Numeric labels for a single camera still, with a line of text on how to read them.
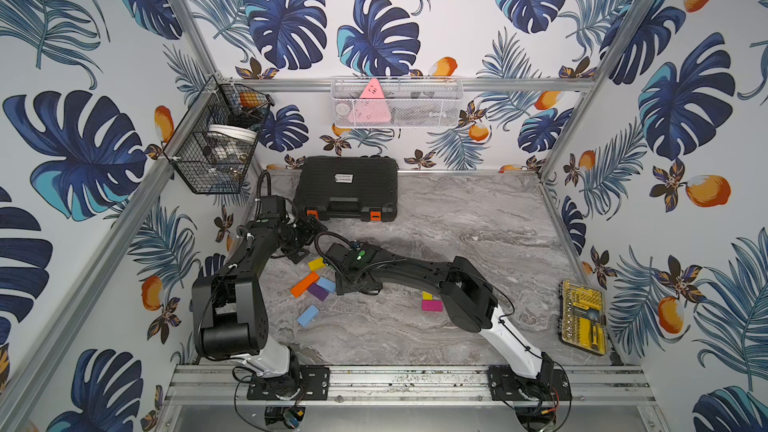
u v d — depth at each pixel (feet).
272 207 2.39
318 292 2.96
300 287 2.97
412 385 2.50
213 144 3.04
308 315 2.80
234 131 2.64
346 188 3.64
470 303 1.80
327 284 2.96
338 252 2.35
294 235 2.53
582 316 2.69
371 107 2.95
